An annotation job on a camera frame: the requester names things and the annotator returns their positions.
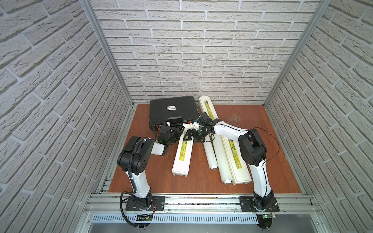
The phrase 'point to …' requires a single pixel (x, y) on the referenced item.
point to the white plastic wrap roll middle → (211, 153)
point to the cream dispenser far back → (206, 106)
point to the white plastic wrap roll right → (222, 160)
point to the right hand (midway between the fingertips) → (190, 140)
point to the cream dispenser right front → (238, 168)
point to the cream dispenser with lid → (181, 164)
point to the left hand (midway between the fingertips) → (186, 128)
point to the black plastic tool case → (174, 111)
